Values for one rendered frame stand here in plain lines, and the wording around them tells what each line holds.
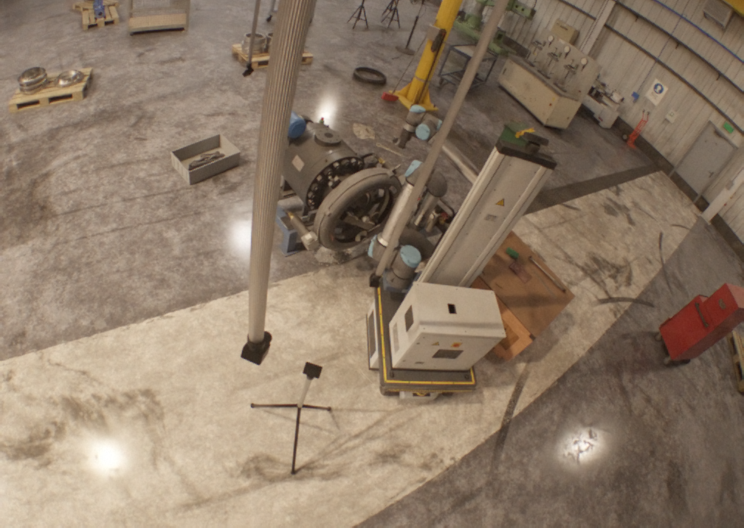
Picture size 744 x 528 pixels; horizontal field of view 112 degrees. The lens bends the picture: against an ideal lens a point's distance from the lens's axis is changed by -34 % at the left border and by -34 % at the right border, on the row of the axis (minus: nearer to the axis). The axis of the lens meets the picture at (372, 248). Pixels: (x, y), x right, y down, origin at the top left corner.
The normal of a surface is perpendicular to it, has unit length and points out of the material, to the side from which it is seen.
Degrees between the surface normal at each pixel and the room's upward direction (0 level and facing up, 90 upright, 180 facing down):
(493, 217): 90
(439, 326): 0
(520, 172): 90
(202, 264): 0
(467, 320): 0
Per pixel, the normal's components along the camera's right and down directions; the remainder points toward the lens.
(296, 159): -0.55, -0.03
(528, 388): 0.27, -0.64
